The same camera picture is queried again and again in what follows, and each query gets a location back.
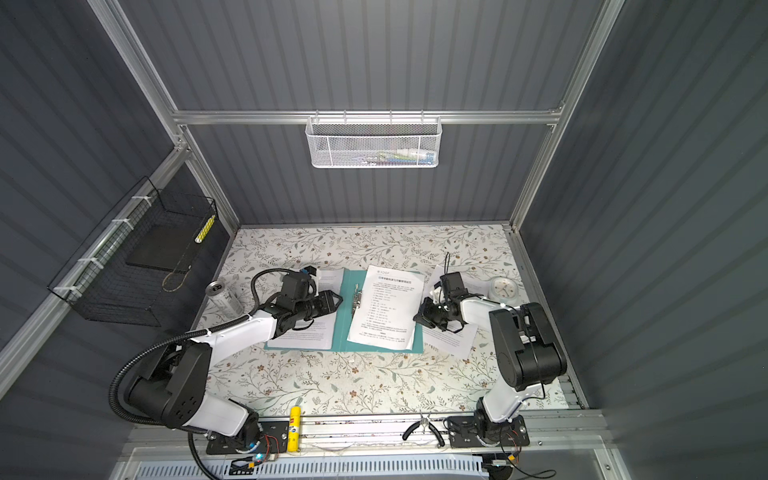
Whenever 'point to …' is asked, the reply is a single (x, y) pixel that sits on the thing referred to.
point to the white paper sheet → (457, 343)
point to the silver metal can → (222, 296)
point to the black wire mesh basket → (133, 262)
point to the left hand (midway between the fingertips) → (339, 300)
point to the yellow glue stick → (294, 429)
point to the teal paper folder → (349, 295)
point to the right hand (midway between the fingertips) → (417, 319)
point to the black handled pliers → (424, 422)
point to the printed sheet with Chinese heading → (389, 308)
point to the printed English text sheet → (331, 280)
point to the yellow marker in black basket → (204, 229)
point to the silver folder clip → (357, 300)
